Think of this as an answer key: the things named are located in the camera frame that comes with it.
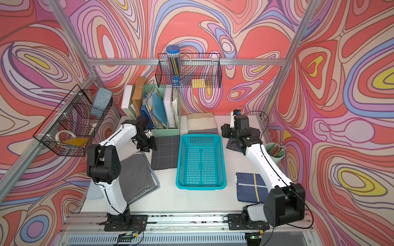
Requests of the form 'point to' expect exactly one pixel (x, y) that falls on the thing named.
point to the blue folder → (159, 108)
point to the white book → (126, 97)
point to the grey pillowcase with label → (137, 178)
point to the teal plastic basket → (200, 163)
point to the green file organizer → (147, 111)
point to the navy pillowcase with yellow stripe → (251, 187)
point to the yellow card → (76, 141)
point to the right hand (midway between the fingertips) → (225, 131)
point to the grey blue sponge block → (102, 98)
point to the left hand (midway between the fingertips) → (154, 149)
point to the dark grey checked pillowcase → (166, 155)
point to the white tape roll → (57, 135)
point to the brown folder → (137, 100)
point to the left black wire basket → (71, 128)
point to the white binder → (169, 107)
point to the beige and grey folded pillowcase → (201, 123)
